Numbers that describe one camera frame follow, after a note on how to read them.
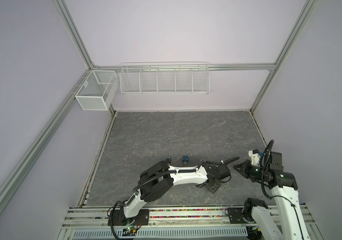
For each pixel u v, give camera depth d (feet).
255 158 2.29
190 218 2.47
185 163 3.00
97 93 3.31
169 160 3.08
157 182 1.60
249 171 2.14
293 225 1.37
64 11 2.30
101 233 2.32
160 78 3.42
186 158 3.07
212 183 2.42
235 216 2.42
